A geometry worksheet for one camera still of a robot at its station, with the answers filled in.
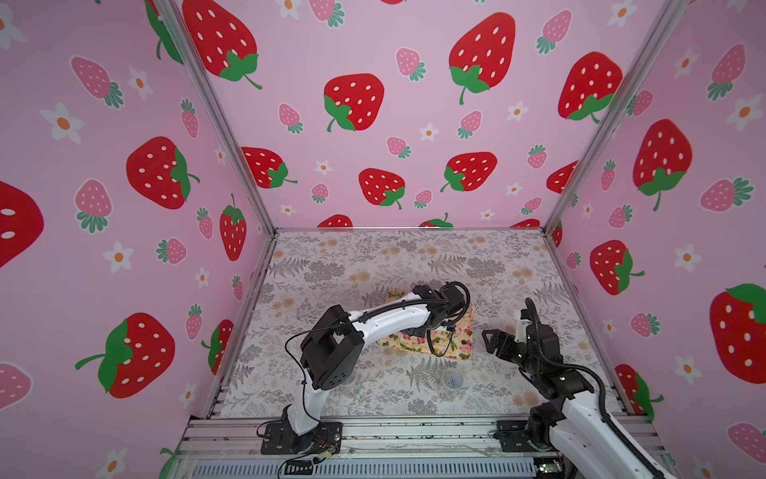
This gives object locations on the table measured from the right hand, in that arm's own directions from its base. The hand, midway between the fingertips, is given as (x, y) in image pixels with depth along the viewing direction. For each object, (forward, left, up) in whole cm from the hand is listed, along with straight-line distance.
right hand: (491, 337), depth 84 cm
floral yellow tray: (+1, +10, -7) cm, 12 cm away
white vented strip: (-31, +5, -8) cm, 32 cm away
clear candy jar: (-13, +11, -3) cm, 17 cm away
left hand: (+6, +23, +1) cm, 24 cm away
